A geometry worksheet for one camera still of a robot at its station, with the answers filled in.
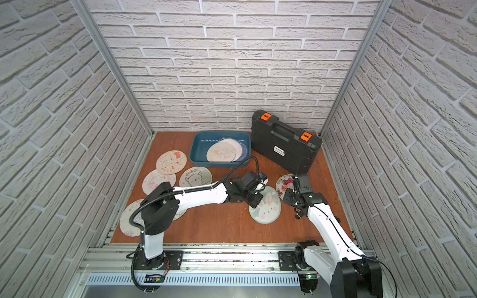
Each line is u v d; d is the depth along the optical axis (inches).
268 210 33.8
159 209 18.7
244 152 43.0
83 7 27.4
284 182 38.5
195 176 39.5
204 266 28.8
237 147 43.8
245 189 26.3
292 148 34.3
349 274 15.6
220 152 42.1
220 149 43.0
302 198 23.1
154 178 38.5
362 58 32.6
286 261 29.1
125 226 32.7
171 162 41.4
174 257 29.2
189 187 21.0
